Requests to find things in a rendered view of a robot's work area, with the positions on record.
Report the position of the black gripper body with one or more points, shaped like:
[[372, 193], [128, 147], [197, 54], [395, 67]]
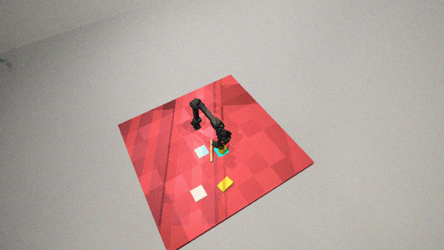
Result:
[[216, 144]]

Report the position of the cream flat square tile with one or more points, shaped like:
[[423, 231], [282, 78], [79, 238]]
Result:
[[198, 193]]

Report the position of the yellow rectangular block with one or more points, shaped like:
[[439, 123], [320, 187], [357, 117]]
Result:
[[225, 184]]

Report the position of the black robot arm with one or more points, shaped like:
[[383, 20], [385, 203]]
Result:
[[216, 123]]

